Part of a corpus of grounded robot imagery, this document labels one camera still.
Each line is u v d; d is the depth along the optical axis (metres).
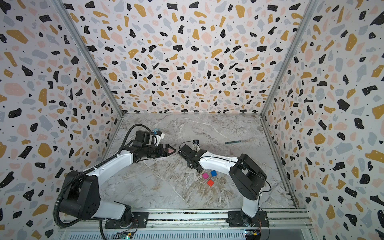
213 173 0.90
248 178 0.47
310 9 0.72
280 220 0.76
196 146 0.80
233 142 1.05
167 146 0.78
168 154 0.76
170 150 0.80
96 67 0.92
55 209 0.36
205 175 0.90
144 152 0.72
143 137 0.70
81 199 0.42
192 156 0.69
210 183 0.87
